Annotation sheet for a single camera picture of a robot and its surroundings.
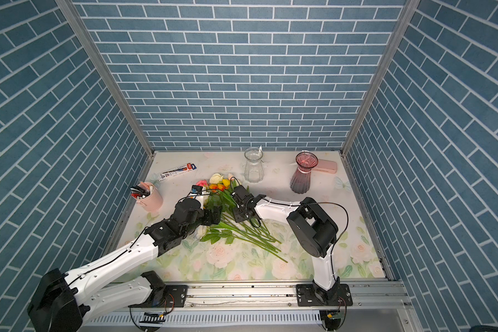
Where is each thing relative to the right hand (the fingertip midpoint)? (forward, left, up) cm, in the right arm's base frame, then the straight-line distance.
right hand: (239, 214), depth 94 cm
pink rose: (+12, +20, +5) cm, 24 cm away
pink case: (+33, -44, +1) cm, 55 cm away
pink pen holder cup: (0, +40, +10) cm, 41 cm away
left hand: (-5, +7, +13) cm, 16 cm away
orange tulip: (+11, +13, +4) cm, 18 cm away
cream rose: (+18, +15, +3) cm, 23 cm away
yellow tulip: (+15, +9, +3) cm, 18 cm away
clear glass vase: (+20, -5, +8) cm, 22 cm away
